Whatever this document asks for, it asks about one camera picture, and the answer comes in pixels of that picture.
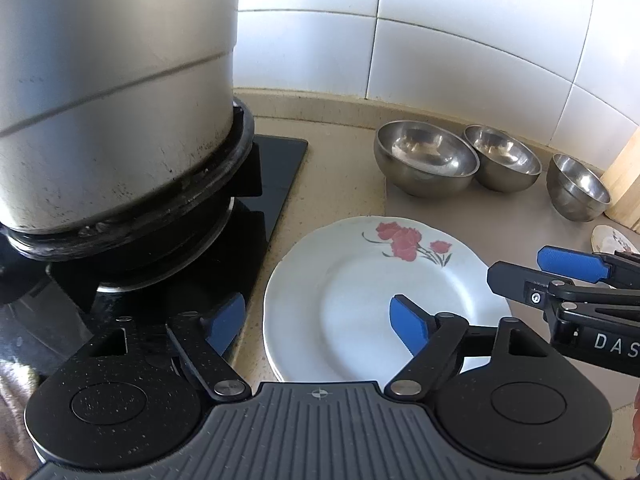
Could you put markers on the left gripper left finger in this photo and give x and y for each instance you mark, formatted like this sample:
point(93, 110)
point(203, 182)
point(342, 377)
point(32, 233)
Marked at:
point(201, 340)

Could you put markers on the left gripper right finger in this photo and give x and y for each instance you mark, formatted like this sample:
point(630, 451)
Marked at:
point(433, 341)

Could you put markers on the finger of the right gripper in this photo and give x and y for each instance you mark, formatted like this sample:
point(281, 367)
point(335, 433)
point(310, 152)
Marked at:
point(519, 283)
point(612, 269)

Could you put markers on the white plate colourful flowers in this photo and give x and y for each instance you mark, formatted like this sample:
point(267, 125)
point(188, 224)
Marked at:
point(608, 240)

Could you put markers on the small steel bowl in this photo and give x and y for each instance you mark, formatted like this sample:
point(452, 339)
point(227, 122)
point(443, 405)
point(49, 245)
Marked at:
point(575, 191)

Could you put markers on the white plate red roses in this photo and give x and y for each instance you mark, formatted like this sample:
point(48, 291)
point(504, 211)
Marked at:
point(327, 302)

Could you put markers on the medium steel bowl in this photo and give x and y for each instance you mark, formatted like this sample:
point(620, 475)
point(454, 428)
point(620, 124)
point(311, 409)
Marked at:
point(506, 164)

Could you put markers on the large steel bowl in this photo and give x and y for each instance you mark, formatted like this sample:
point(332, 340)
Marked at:
point(424, 160)

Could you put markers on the person's right hand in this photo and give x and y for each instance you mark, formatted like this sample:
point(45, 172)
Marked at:
point(635, 447)

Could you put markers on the large wooden cutting board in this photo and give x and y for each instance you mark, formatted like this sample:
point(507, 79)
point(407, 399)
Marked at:
point(622, 179)

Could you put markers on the black glass gas stove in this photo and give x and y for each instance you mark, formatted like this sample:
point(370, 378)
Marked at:
point(191, 250)

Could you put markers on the white dish cloth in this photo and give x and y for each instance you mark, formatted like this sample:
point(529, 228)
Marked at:
point(18, 383)

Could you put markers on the large silver pressure cooker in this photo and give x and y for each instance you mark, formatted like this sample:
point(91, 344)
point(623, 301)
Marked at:
point(104, 105)

